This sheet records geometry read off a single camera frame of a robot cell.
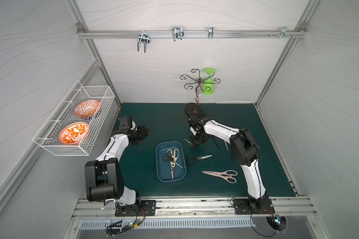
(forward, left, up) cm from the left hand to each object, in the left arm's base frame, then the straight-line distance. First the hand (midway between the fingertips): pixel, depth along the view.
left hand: (147, 133), depth 89 cm
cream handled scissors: (-8, -18, -10) cm, 22 cm away
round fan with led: (-42, -69, -14) cm, 82 cm away
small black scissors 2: (-1, -27, -12) cm, 30 cm away
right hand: (+2, -31, -11) cm, 33 cm away
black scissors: (-11, -27, -12) cm, 32 cm away
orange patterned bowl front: (-15, +25, +22) cm, 37 cm away
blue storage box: (-17, -11, -10) cm, 22 cm away
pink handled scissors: (-20, -47, -11) cm, 52 cm away
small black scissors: (-11, -13, -10) cm, 20 cm away
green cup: (+33, -38, +12) cm, 52 cm away
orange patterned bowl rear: (0, +26, +22) cm, 34 cm away
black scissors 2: (-14, -37, +16) cm, 43 cm away
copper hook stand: (+26, -31, +20) cm, 46 cm away
